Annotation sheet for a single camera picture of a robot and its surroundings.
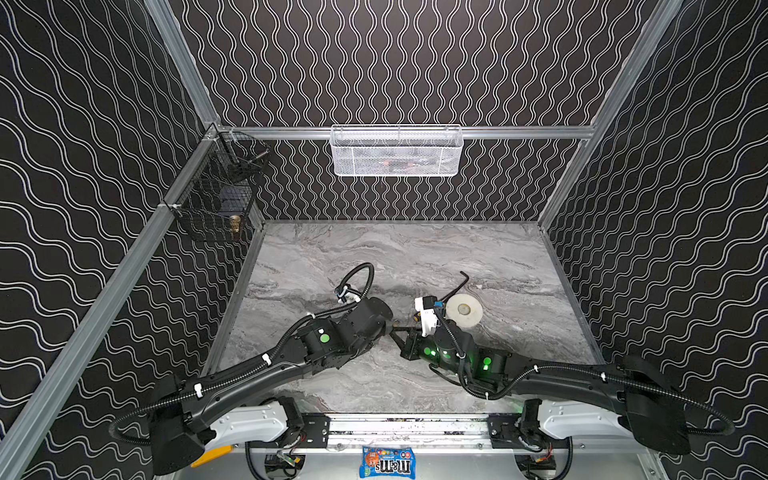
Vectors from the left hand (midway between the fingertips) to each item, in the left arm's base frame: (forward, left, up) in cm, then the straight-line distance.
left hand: (399, 317), depth 71 cm
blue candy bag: (-26, +1, -20) cm, 33 cm away
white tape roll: (+16, -21, -22) cm, 34 cm away
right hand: (-2, +3, -4) cm, 5 cm away
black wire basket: (+36, +59, +5) cm, 69 cm away
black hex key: (+19, -15, -21) cm, 32 cm away
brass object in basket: (+23, +45, +9) cm, 52 cm away
